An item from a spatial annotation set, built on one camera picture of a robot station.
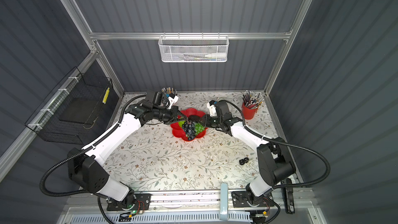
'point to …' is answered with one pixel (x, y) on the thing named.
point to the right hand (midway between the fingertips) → (201, 121)
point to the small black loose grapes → (242, 162)
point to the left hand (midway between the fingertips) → (187, 117)
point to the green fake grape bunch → (198, 128)
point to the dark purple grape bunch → (189, 128)
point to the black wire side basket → (67, 113)
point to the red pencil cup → (249, 113)
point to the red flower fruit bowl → (178, 131)
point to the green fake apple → (181, 123)
